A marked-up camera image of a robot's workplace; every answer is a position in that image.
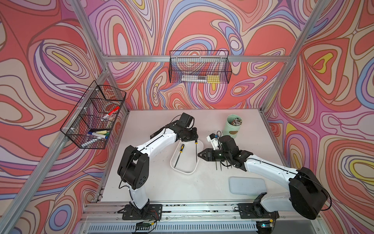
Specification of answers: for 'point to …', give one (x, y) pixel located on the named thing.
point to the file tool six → (180, 151)
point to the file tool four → (215, 162)
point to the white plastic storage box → (184, 160)
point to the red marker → (115, 109)
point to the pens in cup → (236, 122)
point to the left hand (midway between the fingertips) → (199, 136)
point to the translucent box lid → (247, 185)
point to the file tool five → (196, 143)
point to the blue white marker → (98, 134)
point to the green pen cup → (230, 130)
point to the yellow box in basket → (213, 79)
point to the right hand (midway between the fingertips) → (201, 159)
